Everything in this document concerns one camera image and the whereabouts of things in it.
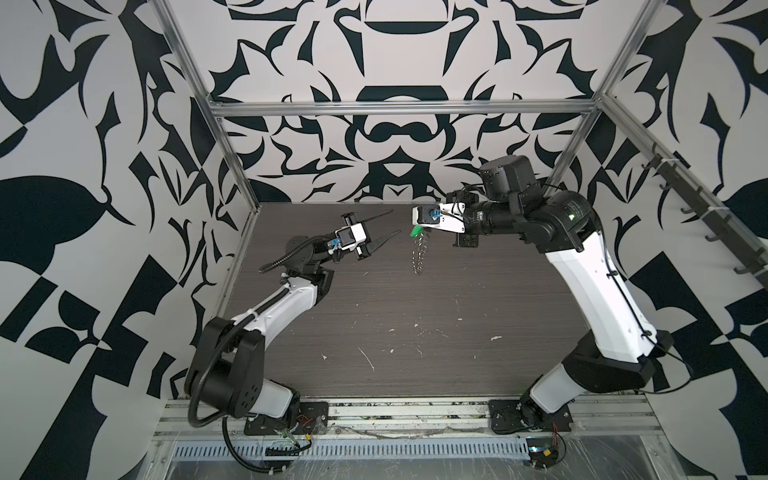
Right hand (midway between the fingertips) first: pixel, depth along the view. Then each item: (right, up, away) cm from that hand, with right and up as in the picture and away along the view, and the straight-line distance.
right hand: (432, 210), depth 60 cm
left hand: (-7, 0, +1) cm, 7 cm away
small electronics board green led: (+27, -56, +11) cm, 63 cm away
